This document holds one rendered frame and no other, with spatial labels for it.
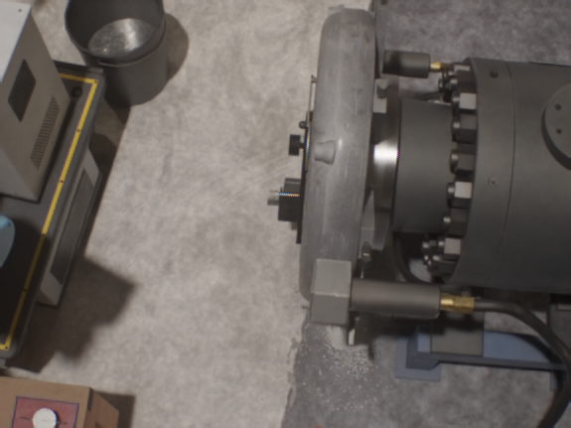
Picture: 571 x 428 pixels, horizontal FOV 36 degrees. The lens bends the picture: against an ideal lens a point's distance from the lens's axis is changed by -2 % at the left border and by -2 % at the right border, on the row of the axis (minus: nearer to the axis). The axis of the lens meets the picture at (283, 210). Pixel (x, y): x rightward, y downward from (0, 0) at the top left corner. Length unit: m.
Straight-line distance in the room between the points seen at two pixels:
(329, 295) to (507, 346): 0.79
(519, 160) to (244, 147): 1.18
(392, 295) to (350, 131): 0.37
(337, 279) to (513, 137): 0.51
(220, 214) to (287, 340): 0.46
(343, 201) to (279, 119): 1.12
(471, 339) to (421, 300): 0.59
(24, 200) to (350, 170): 1.08
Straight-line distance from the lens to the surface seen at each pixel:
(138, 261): 2.83
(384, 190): 2.06
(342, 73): 1.94
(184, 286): 2.79
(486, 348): 2.53
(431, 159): 2.12
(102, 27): 3.08
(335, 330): 2.74
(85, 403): 2.27
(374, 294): 1.94
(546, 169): 2.04
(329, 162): 1.88
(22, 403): 2.31
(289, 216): 2.39
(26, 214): 2.61
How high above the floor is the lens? 2.66
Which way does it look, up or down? 69 degrees down
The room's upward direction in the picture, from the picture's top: straight up
